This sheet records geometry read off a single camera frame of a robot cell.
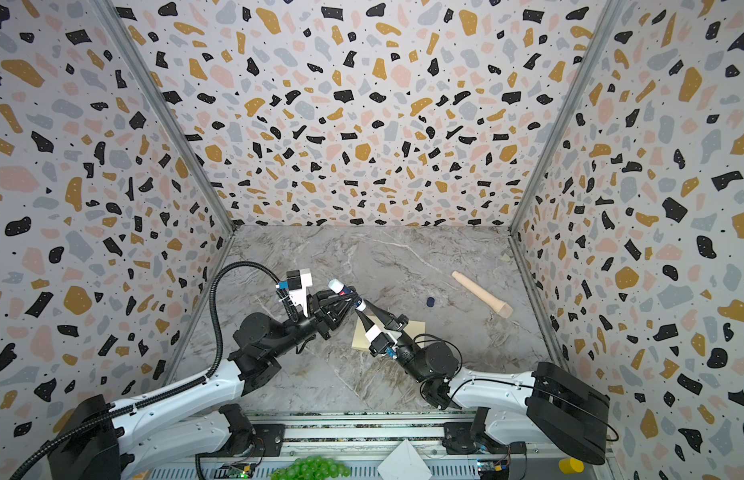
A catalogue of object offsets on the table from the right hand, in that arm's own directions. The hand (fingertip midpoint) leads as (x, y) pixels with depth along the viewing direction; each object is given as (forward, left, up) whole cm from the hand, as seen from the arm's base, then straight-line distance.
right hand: (364, 301), depth 64 cm
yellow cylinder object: (-26, -46, -26) cm, 59 cm away
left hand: (0, +2, +4) cm, 4 cm away
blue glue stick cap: (+19, -18, -32) cm, 42 cm away
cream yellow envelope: (+4, +4, -33) cm, 33 cm away
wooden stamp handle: (+15, -41, -29) cm, 52 cm away
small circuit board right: (-27, -31, -33) cm, 52 cm away
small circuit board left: (-28, +30, -31) cm, 51 cm away
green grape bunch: (-27, +11, -27) cm, 40 cm away
